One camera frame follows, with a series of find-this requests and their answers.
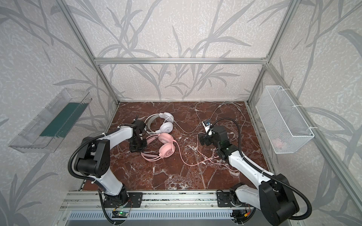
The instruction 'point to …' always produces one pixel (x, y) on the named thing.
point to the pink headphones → (167, 149)
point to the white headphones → (167, 127)
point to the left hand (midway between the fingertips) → (146, 146)
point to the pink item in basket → (277, 143)
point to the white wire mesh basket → (288, 132)
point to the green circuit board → (122, 214)
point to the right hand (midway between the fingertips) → (206, 126)
